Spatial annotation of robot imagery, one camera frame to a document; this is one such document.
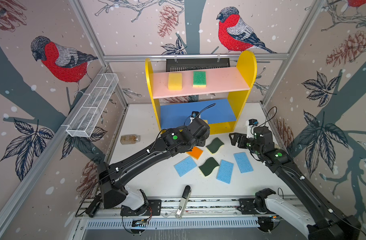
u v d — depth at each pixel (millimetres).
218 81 776
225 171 853
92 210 721
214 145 952
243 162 878
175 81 731
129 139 951
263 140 558
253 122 671
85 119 723
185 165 869
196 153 923
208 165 861
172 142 457
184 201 726
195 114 610
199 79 744
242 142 677
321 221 407
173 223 699
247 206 729
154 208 731
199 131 503
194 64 946
